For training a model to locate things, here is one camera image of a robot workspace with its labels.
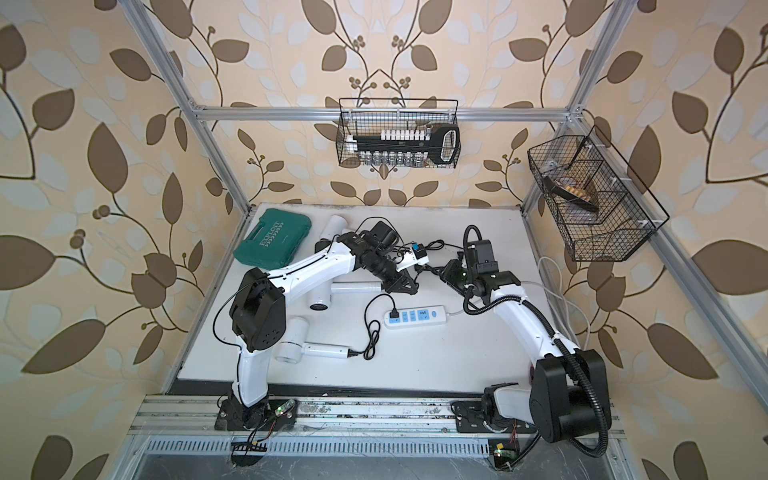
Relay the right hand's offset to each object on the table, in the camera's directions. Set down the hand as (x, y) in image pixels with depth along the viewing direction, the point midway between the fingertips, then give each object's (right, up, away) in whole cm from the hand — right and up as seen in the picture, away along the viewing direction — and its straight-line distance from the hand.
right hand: (443, 274), depth 86 cm
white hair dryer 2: (-41, -19, -5) cm, 45 cm away
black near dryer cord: (-21, -17, +3) cm, 27 cm away
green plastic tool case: (-57, +10, +18) cm, 61 cm away
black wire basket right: (+41, +15, -15) cm, 46 cm away
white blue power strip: (-8, -13, +2) cm, 16 cm away
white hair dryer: (-37, +15, +22) cm, 45 cm away
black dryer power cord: (-14, -12, +2) cm, 19 cm away
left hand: (-10, -2, -4) cm, 11 cm away
